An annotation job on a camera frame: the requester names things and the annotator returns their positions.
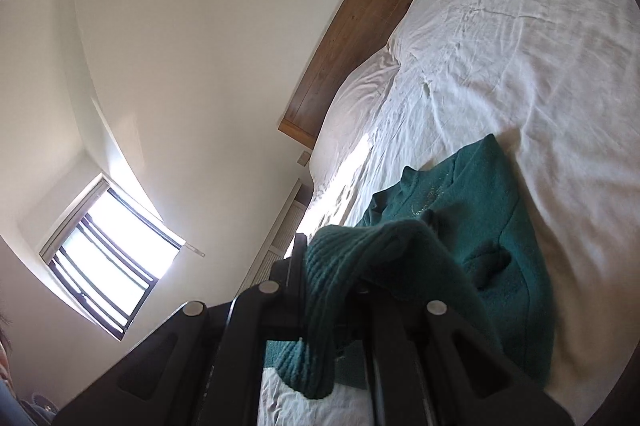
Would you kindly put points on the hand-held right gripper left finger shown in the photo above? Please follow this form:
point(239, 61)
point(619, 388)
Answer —
point(285, 273)

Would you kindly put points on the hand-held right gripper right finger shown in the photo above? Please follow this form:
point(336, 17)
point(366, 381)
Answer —
point(410, 331)

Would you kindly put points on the green knit sweater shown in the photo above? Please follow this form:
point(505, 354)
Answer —
point(500, 216)

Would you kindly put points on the beige louvred radiator cover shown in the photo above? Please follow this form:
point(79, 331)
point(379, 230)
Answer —
point(280, 236)

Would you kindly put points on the window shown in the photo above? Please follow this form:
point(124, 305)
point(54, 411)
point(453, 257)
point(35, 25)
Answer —
point(110, 256)

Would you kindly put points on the wooden headboard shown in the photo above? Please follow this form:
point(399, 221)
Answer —
point(360, 31)

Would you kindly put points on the bed with white linen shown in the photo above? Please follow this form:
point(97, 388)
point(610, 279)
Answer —
point(525, 71)

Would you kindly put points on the person's clothing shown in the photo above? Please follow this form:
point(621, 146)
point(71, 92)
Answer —
point(7, 371)

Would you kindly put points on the wall switch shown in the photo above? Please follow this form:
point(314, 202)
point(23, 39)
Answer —
point(305, 158)

